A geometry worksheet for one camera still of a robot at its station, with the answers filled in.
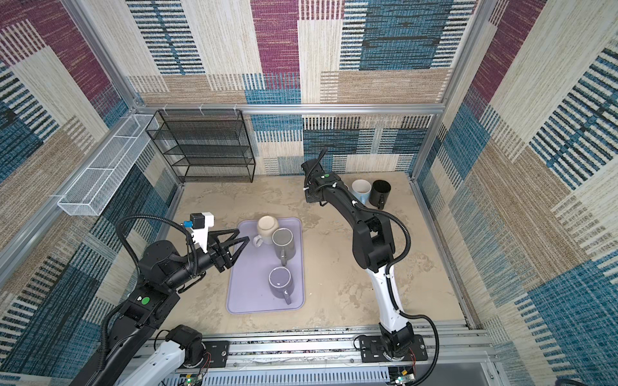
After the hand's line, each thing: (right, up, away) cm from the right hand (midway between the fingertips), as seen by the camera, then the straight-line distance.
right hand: (318, 195), depth 98 cm
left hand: (-21, -11, -34) cm, 41 cm away
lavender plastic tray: (-24, -33, -14) cm, 43 cm away
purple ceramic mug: (-13, -29, -18) cm, 37 cm away
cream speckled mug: (-20, -12, -7) cm, 24 cm away
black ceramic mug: (+26, +1, +6) cm, 27 cm away
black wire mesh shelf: (-51, +23, +12) cm, 57 cm away
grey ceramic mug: (-13, -16, -13) cm, 24 cm away
